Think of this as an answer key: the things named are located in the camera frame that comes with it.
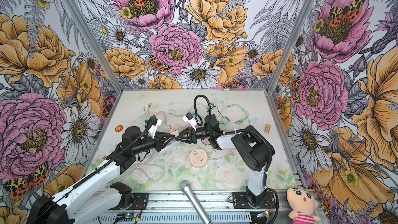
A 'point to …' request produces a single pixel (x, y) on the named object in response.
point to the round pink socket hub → (198, 158)
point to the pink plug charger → (175, 133)
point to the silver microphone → (185, 186)
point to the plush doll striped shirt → (302, 202)
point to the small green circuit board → (130, 215)
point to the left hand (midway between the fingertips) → (173, 139)
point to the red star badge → (118, 128)
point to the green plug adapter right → (225, 120)
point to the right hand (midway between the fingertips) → (178, 142)
